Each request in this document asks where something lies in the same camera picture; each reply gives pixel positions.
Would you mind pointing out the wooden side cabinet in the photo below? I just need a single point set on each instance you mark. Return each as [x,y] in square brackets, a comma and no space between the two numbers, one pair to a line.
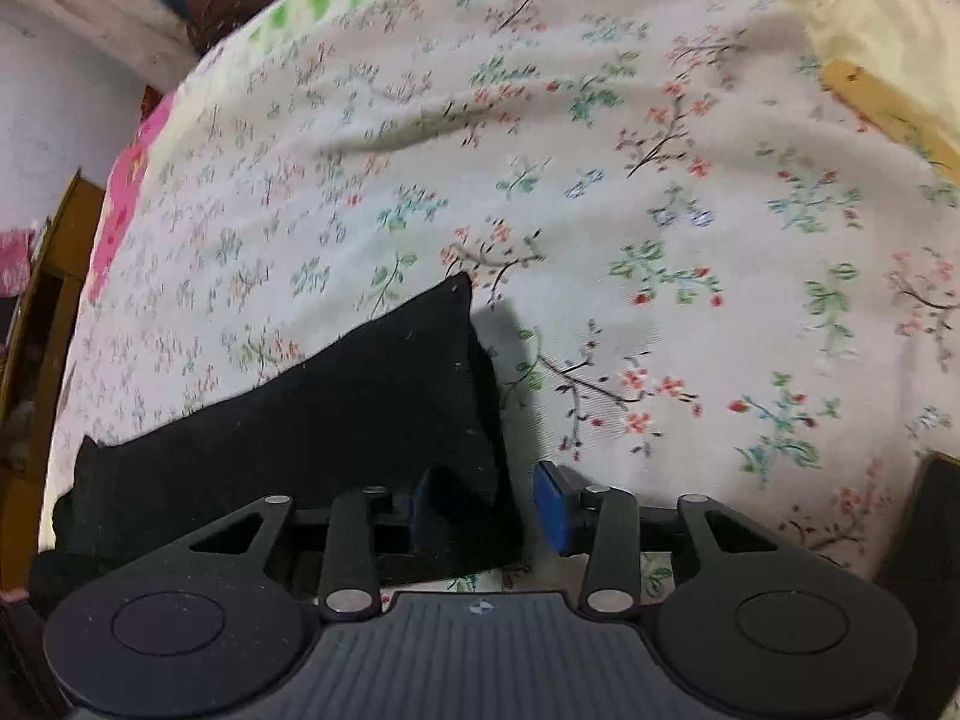
[71,240]

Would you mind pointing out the red patterned bag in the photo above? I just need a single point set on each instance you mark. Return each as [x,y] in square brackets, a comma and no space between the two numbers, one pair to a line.
[152,101]

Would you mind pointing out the white floral bed sheet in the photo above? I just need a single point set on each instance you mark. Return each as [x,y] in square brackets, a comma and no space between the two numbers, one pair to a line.
[600,202]

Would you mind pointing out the black pants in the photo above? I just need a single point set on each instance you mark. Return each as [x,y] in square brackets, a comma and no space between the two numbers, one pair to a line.
[300,427]

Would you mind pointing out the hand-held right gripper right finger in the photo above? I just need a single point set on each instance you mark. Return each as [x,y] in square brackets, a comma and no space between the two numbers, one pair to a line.
[551,506]

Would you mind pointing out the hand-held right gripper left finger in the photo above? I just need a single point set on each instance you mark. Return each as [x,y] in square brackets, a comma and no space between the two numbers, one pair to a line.
[420,514]

